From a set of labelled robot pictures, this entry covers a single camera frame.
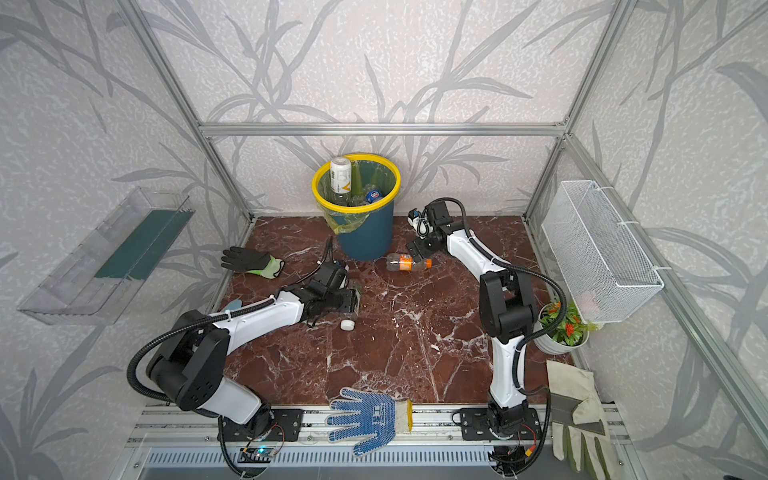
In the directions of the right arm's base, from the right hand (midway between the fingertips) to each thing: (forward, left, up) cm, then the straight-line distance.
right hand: (424, 234), depth 99 cm
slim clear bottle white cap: (-28, +23, -7) cm, 37 cm away
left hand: (-18, +22, -5) cm, 29 cm away
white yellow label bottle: (+11, +27, +16) cm, 33 cm away
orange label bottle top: (-6, +7, -8) cm, 12 cm away
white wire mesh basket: (-29, -36, +23) cm, 52 cm away
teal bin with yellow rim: (+14, +24, +5) cm, 28 cm away
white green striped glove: (-55, -36, -11) cm, 67 cm away
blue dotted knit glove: (-51, +12, -11) cm, 54 cm away
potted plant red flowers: (-35, -36, +2) cm, 50 cm away
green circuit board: (-59, +41, -11) cm, 73 cm away
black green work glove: (-4, +57, -11) cm, 58 cm away
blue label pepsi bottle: (+11, +17, +7) cm, 22 cm away
